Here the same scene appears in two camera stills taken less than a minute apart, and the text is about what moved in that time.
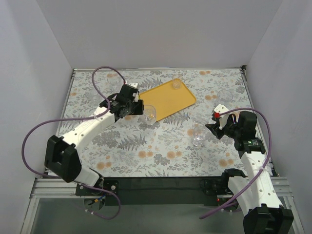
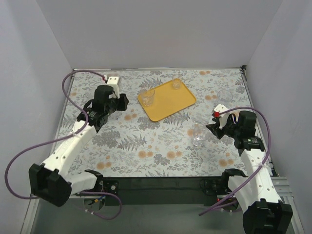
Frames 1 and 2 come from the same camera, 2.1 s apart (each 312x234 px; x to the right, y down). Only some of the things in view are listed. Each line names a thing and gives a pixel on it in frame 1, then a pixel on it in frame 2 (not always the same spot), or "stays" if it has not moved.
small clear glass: [177, 81] stays
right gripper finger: [215, 129] stays
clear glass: [149, 114] -> [147, 96]
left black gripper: [139, 107] -> [121, 102]
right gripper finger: [214, 127] stays
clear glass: [201, 133] stays
